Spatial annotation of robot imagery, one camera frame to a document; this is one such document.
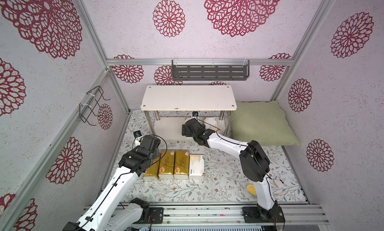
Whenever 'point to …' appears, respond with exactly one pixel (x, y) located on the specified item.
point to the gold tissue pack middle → (166, 165)
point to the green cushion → (264, 123)
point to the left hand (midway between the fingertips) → (145, 152)
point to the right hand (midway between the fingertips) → (188, 125)
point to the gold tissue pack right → (181, 162)
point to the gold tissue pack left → (152, 173)
